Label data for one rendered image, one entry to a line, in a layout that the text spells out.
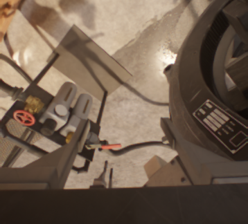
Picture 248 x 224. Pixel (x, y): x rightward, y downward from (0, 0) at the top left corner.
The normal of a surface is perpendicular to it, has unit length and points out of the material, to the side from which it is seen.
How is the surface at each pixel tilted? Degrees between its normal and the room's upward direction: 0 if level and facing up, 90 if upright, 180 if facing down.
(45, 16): 0
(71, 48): 0
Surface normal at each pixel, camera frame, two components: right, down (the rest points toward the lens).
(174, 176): -0.72, -0.57
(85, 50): -0.09, 0.65
